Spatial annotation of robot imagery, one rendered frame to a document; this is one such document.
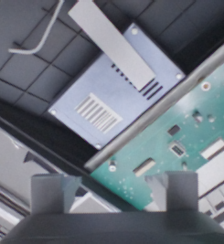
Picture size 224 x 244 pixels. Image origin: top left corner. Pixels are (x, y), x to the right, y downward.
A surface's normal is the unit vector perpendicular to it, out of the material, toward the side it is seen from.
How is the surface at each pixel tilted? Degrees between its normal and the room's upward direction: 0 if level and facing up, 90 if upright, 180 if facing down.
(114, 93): 90
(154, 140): 90
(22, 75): 90
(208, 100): 90
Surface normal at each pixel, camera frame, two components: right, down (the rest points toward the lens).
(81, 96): 0.02, 0.52
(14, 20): 0.30, 0.71
